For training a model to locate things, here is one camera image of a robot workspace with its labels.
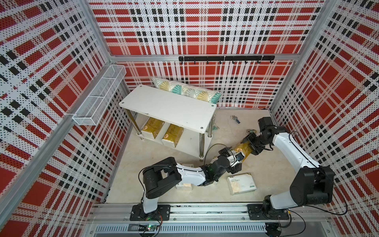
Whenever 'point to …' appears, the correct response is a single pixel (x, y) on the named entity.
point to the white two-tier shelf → (181, 122)
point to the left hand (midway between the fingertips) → (236, 152)
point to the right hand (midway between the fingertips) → (245, 144)
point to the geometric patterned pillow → (207, 96)
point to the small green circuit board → (142, 227)
